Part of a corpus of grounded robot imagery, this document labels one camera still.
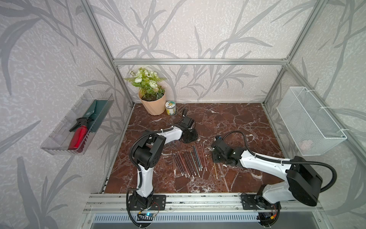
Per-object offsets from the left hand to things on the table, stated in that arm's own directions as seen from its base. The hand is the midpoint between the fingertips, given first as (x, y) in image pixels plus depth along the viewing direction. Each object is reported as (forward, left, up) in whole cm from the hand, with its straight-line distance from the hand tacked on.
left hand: (198, 138), depth 96 cm
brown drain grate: (+27, +14, -1) cm, 30 cm away
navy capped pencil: (-14, +2, -2) cm, 14 cm away
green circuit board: (-43, +26, -2) cm, 50 cm away
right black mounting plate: (-38, -26, -1) cm, 46 cm away
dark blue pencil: (-17, +12, -2) cm, 21 cm away
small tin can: (+24, +21, +4) cm, 32 cm away
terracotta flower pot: (+21, +32, +7) cm, 39 cm away
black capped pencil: (-18, +6, -2) cm, 20 cm away
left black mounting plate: (-38, +22, -1) cm, 44 cm away
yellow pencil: (-22, -10, -2) cm, 24 cm away
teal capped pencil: (-17, +3, -2) cm, 17 cm away
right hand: (-13, -9, +2) cm, 16 cm away
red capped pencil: (-11, +12, -2) cm, 17 cm away
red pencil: (-13, -3, -2) cm, 13 cm away
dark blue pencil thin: (-15, +15, -3) cm, 21 cm away
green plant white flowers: (+28, +35, +25) cm, 51 cm away
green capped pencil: (-13, +1, -2) cm, 13 cm away
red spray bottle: (-15, +54, +32) cm, 64 cm away
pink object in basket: (-16, -53, +20) cm, 59 cm away
